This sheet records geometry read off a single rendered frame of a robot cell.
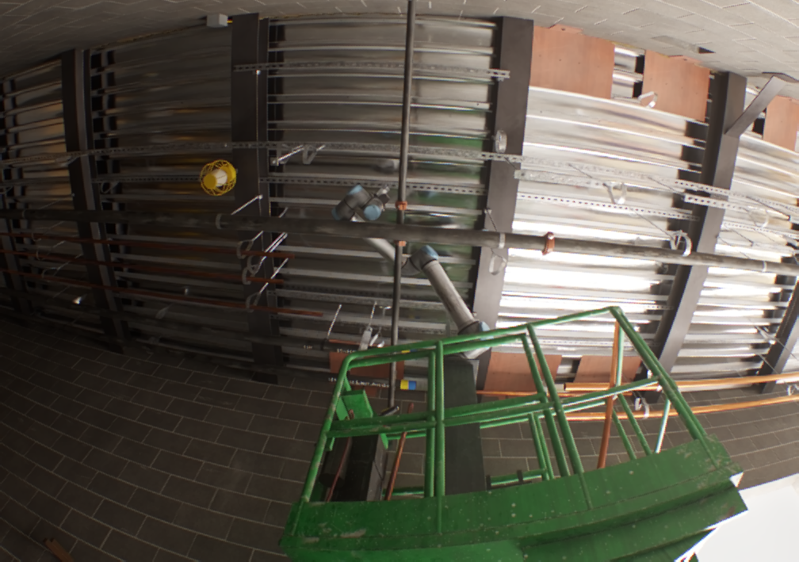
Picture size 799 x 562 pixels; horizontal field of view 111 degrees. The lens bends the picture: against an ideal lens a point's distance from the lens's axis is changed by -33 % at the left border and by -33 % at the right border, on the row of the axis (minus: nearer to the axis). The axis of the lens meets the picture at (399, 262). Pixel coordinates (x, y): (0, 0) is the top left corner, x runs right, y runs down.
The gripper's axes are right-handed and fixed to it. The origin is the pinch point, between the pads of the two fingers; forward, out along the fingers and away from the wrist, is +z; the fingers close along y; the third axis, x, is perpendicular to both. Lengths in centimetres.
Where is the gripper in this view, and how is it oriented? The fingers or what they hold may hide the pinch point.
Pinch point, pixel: (379, 198)
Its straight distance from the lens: 263.0
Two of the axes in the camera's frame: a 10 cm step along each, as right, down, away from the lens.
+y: 6.1, 7.5, 2.7
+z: 0.7, -3.9, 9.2
